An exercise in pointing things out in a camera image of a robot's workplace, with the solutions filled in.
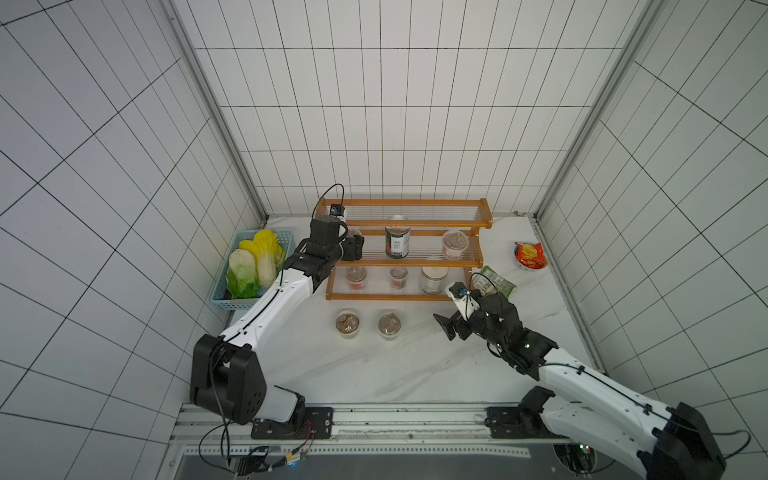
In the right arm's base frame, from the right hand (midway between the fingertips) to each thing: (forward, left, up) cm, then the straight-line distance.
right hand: (439, 304), depth 80 cm
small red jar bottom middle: (+11, +12, -5) cm, 17 cm away
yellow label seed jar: (-4, +26, -8) cm, 27 cm away
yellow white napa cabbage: (+17, +56, -4) cm, 58 cm away
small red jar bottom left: (+11, +25, -5) cm, 28 cm away
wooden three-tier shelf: (+16, +7, +3) cm, 18 cm away
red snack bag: (+25, -34, -8) cm, 43 cm away
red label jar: (+16, +25, +11) cm, 32 cm away
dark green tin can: (+13, +12, +10) cm, 21 cm away
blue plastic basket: (+4, +68, -7) cm, 68 cm away
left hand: (+14, +27, +8) cm, 31 cm away
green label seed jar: (-4, +14, -7) cm, 16 cm away
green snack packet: (+16, -19, -13) cm, 29 cm away
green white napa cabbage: (+6, +59, -2) cm, 60 cm away
